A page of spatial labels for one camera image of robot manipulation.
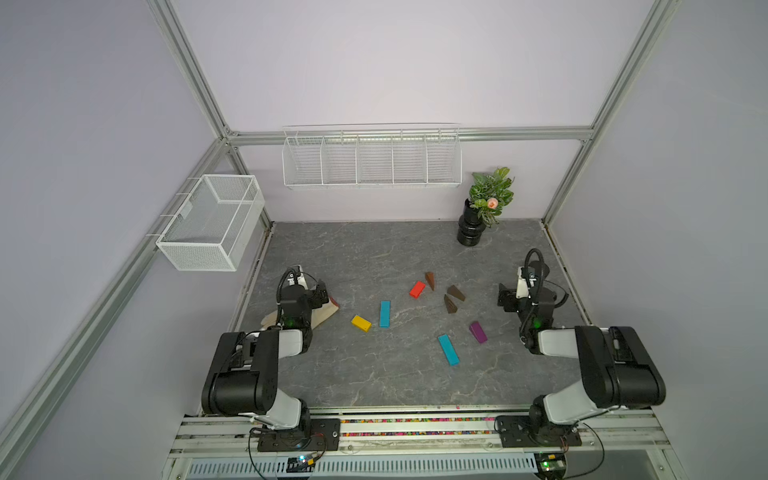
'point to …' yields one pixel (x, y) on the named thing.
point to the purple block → (478, 332)
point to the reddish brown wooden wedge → (430, 278)
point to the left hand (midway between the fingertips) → (307, 283)
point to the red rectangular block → (417, 290)
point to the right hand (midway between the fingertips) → (515, 282)
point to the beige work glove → (317, 316)
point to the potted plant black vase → (488, 196)
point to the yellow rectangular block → (361, 323)
